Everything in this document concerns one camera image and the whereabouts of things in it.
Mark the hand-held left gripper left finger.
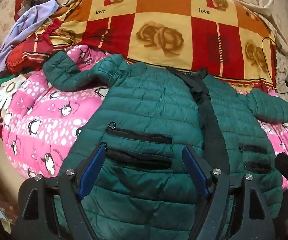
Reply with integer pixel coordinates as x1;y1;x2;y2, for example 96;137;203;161
17;144;109;240

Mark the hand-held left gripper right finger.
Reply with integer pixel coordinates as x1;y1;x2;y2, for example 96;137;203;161
181;145;277;240

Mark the green quilted puffer jacket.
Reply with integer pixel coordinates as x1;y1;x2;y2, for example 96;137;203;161
42;52;288;240

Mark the pink penguin print blanket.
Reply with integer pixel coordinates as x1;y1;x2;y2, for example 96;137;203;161
0;44;288;205

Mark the white patterned cloth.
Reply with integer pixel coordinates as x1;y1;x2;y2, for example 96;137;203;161
0;75;27;115

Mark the red checked frilled cloth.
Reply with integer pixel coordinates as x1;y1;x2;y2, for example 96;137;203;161
5;20;62;74

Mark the red yellow rose blanket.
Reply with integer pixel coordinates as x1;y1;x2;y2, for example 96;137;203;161
50;0;278;92

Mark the white crumpled cloth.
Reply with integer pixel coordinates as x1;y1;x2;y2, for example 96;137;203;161
234;0;288;55

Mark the lavender cloth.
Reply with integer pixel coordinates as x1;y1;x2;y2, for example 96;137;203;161
0;0;59;79

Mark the black cable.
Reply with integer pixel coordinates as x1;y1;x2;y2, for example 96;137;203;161
260;37;288;96

